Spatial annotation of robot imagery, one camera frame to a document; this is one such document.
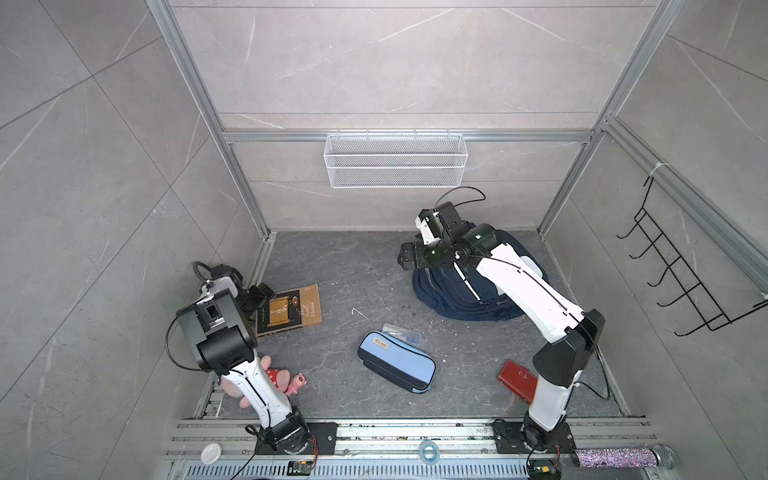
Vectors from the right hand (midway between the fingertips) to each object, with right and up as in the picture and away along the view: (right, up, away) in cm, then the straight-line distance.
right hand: (411, 257), depth 79 cm
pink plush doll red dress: (-34, -32, -2) cm, 47 cm away
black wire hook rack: (+62, -9, -14) cm, 64 cm away
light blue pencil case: (-4, -29, +3) cm, 30 cm away
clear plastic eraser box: (-2, -24, +12) cm, 27 cm away
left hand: (-48, -14, +18) cm, 53 cm away
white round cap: (-49, -47, -9) cm, 69 cm away
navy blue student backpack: (+16, -10, +14) cm, 23 cm away
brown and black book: (-39, -18, +16) cm, 46 cm away
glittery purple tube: (+49, -47, -11) cm, 69 cm away
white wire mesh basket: (-4, +33, +22) cm, 40 cm away
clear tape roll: (+3, -47, -5) cm, 48 cm away
